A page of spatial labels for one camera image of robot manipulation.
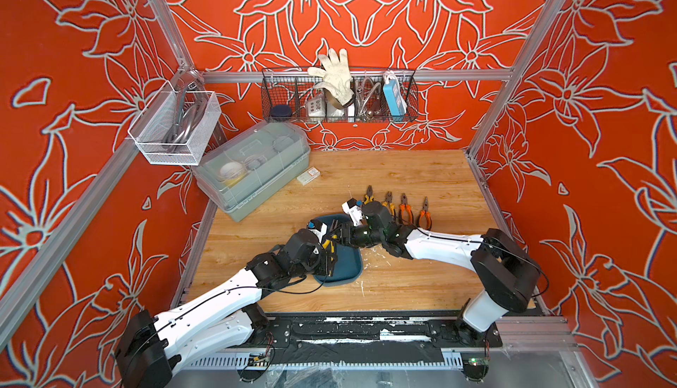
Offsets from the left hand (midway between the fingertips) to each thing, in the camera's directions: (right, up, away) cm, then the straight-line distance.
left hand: (338, 257), depth 76 cm
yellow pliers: (-3, +4, +4) cm, 6 cm away
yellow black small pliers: (+20, +13, +25) cm, 34 cm away
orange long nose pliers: (+33, +10, +22) cm, 41 cm away
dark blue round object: (-22, +49, +23) cm, 58 cm away
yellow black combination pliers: (+13, +16, +28) cm, 34 cm away
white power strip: (-8, +49, +18) cm, 53 cm away
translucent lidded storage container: (-38, +24, +12) cm, 47 cm away
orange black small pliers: (+26, +12, +25) cm, 38 cm away
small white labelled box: (-12, +24, +34) cm, 43 cm away
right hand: (-4, +4, +2) cm, 6 cm away
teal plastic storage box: (+4, -7, +11) cm, 14 cm away
